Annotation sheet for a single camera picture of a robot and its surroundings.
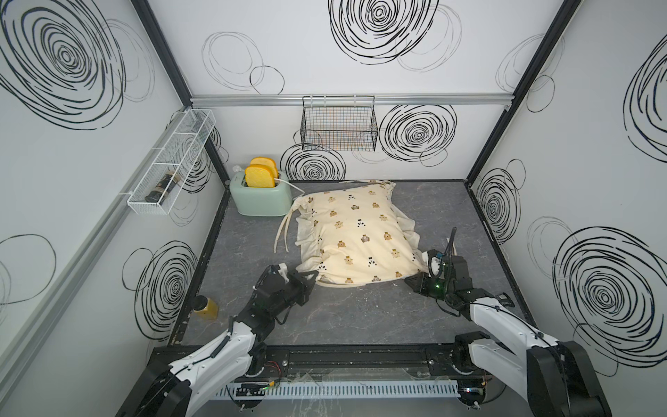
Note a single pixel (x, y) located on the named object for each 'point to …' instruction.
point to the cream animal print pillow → (353, 234)
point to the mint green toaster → (260, 201)
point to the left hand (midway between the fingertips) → (319, 271)
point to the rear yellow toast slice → (266, 162)
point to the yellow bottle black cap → (205, 307)
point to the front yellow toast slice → (259, 176)
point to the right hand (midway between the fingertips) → (408, 281)
